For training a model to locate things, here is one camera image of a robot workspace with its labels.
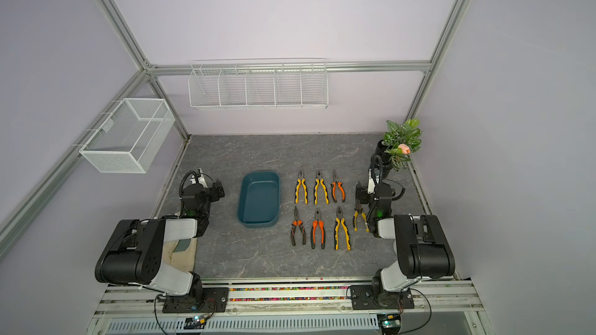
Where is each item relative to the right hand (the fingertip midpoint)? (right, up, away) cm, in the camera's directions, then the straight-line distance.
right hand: (371, 180), depth 94 cm
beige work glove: (-70, -27, -14) cm, 76 cm away
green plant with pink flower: (+9, +16, -8) cm, 20 cm away
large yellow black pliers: (-21, 0, +8) cm, 22 cm away
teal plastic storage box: (-47, -10, +2) cm, 48 cm away
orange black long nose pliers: (-30, -16, -5) cm, 34 cm away
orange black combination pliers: (-20, -18, -6) cm, 28 cm away
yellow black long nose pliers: (-5, -12, -1) cm, 13 cm away
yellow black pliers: (-29, -1, +8) cm, 30 cm away
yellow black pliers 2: (-14, -15, -3) cm, 20 cm away
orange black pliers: (-15, -2, +5) cm, 16 cm away
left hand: (-67, -1, -2) cm, 67 cm away
